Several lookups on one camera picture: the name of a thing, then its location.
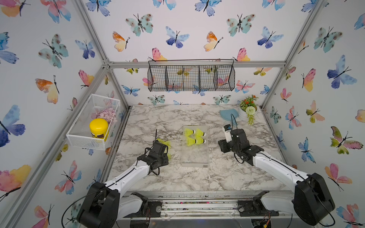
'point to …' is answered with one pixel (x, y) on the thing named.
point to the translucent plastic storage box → (196, 156)
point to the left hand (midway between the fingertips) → (166, 157)
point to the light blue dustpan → (229, 114)
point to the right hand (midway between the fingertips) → (223, 139)
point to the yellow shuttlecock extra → (169, 156)
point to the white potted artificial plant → (247, 108)
